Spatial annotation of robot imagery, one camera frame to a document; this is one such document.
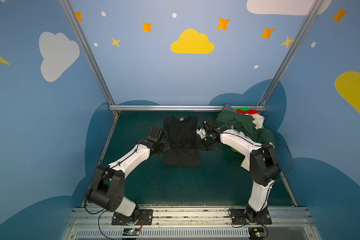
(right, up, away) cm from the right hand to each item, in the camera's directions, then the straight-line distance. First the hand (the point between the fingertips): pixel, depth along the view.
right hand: (196, 146), depth 91 cm
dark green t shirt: (+34, +14, +10) cm, 38 cm away
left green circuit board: (-34, -39, -19) cm, 55 cm away
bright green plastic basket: (+13, +3, -28) cm, 31 cm away
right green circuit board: (+28, -40, -19) cm, 52 cm away
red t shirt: (+43, +24, +20) cm, 53 cm away
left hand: (-16, 0, -2) cm, 16 cm away
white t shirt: (+47, +17, +15) cm, 52 cm away
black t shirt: (-9, +5, +14) cm, 17 cm away
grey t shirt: (+26, +28, +22) cm, 44 cm away
